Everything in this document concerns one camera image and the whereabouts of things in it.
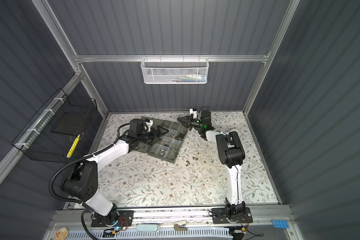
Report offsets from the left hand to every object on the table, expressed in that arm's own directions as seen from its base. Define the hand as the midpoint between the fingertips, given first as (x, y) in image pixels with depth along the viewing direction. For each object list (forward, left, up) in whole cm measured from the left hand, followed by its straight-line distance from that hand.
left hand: (166, 134), depth 86 cm
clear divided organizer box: (0, +1, -15) cm, 15 cm away
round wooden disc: (-43, +50, -17) cm, 68 cm away
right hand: (+9, -8, +1) cm, 12 cm away
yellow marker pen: (-13, +42, +11) cm, 45 cm away
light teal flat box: (-44, +7, -16) cm, 47 cm away
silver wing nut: (-11, -13, -16) cm, 23 cm away
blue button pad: (-46, -54, -15) cm, 72 cm away
